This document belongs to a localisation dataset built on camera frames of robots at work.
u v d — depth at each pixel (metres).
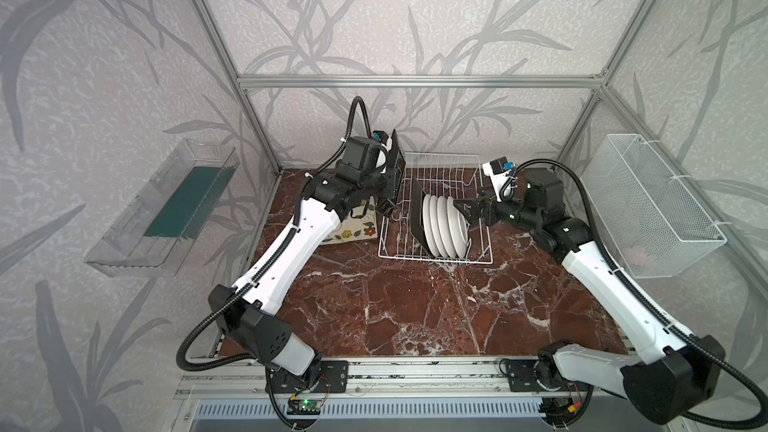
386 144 0.66
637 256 0.72
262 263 0.42
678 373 0.37
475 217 0.65
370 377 0.75
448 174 1.16
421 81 0.94
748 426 0.39
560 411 0.71
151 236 0.63
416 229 0.83
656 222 0.63
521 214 0.61
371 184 0.60
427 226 0.84
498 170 0.62
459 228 0.86
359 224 1.02
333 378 0.74
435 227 0.84
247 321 0.39
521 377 0.74
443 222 0.85
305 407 0.72
